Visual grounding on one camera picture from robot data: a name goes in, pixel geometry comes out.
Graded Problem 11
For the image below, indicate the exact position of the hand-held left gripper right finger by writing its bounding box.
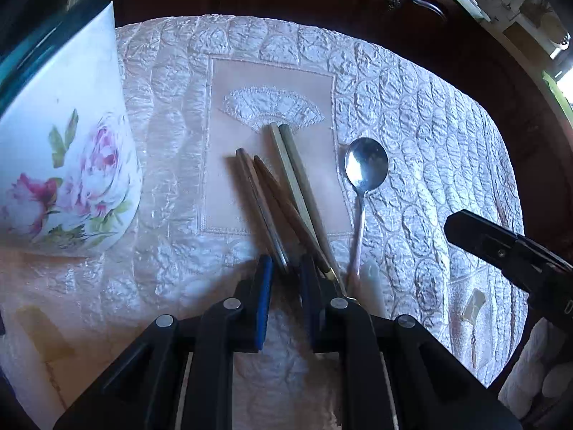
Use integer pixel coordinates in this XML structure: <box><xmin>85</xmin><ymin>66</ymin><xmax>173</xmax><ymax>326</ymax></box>
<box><xmin>299</xmin><ymin>254</ymin><xmax>524</xmax><ymax>430</ymax></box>

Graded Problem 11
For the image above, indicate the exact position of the dark wooden cabinet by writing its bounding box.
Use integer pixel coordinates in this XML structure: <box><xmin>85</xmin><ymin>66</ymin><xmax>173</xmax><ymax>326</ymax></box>
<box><xmin>405</xmin><ymin>0</ymin><xmax>573</xmax><ymax>117</ymax></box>

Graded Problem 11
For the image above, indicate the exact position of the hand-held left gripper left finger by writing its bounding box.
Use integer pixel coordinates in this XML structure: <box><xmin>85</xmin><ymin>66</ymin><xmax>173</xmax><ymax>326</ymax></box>
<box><xmin>54</xmin><ymin>254</ymin><xmax>275</xmax><ymax>430</ymax></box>

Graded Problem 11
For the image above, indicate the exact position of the white floral cup teal inside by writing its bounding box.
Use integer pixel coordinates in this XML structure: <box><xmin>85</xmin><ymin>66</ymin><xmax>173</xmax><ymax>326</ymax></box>
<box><xmin>0</xmin><ymin>0</ymin><xmax>144</xmax><ymax>258</ymax></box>

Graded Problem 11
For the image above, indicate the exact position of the metal spoon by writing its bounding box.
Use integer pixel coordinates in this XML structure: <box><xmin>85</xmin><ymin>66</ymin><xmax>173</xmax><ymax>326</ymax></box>
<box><xmin>344</xmin><ymin>137</ymin><xmax>390</xmax><ymax>281</ymax></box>

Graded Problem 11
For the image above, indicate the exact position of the white textured cloth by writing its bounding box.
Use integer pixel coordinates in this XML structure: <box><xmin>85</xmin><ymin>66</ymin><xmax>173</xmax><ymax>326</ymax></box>
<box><xmin>497</xmin><ymin>318</ymin><xmax>573</xmax><ymax>426</ymax></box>

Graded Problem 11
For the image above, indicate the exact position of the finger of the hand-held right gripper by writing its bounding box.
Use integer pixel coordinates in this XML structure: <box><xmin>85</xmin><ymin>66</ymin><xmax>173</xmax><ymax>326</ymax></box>
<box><xmin>444</xmin><ymin>209</ymin><xmax>573</xmax><ymax>296</ymax></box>

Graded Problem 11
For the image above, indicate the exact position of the pink white quilted tablecloth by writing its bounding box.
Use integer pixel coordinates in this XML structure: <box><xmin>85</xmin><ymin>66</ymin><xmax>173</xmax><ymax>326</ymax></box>
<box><xmin>0</xmin><ymin>14</ymin><xmax>525</xmax><ymax>430</ymax></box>

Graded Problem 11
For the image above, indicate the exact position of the white ceramic spoon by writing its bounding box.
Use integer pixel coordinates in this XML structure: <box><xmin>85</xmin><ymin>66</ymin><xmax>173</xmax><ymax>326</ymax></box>
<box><xmin>360</xmin><ymin>262</ymin><xmax>386</xmax><ymax>314</ymax></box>

